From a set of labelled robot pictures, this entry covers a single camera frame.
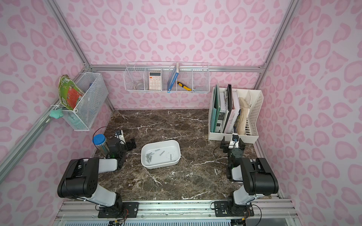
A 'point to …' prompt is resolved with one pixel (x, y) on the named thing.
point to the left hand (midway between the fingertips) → (125, 136)
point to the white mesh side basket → (82, 117)
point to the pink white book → (234, 111)
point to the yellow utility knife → (187, 88)
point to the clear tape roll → (139, 84)
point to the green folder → (214, 113)
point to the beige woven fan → (243, 116)
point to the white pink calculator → (155, 80)
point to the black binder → (229, 104)
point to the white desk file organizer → (255, 98)
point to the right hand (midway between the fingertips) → (231, 136)
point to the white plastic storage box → (160, 154)
